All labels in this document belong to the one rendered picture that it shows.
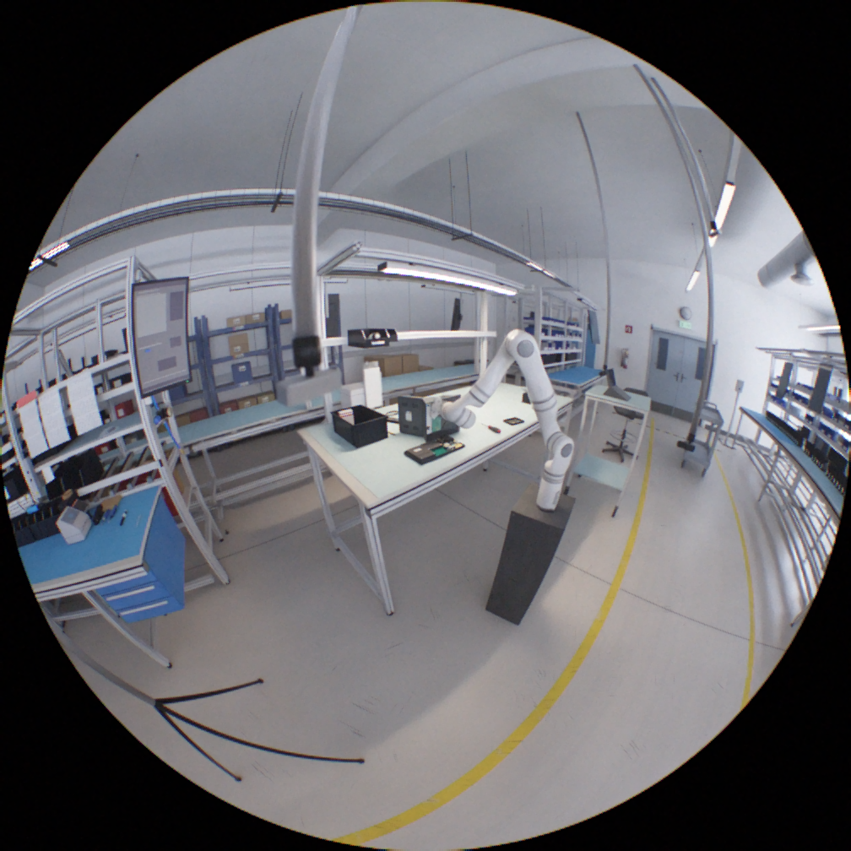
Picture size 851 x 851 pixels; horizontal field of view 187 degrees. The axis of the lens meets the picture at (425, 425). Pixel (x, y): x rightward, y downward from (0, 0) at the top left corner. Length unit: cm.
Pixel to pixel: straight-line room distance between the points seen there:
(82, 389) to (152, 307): 71
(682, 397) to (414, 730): 760
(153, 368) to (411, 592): 191
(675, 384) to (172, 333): 810
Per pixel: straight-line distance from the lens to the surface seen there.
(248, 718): 181
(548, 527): 110
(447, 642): 166
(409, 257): 143
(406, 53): 259
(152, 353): 138
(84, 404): 184
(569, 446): 101
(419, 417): 131
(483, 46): 257
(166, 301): 138
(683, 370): 752
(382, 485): 98
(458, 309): 397
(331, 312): 287
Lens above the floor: 155
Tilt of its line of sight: 21 degrees down
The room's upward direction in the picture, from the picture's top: 1 degrees counter-clockwise
